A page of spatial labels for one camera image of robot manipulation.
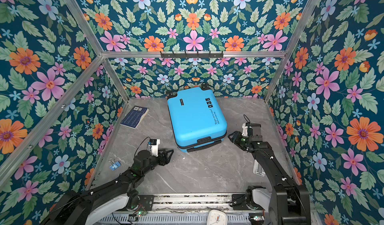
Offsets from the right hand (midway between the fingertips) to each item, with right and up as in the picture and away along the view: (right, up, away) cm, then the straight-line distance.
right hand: (230, 136), depth 85 cm
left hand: (-34, -6, -2) cm, 34 cm away
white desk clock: (-10, -34, -17) cm, 40 cm away
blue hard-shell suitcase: (-20, +11, -2) cm, 23 cm away
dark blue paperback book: (-66, +11, +23) cm, 71 cm away
